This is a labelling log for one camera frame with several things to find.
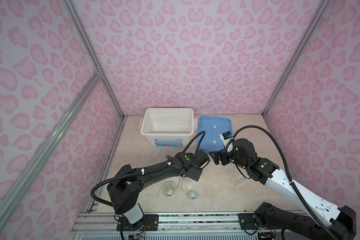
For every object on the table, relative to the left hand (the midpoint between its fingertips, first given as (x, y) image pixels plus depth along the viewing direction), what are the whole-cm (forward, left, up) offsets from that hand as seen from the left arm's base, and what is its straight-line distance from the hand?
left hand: (194, 170), depth 81 cm
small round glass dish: (-11, +1, -7) cm, 13 cm away
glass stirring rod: (-4, +8, -9) cm, 13 cm away
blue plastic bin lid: (+38, -17, -9) cm, 42 cm away
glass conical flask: (-8, +13, -3) cm, 16 cm away
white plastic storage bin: (+36, +17, -6) cm, 40 cm away
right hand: (+5, -11, +13) cm, 18 cm away
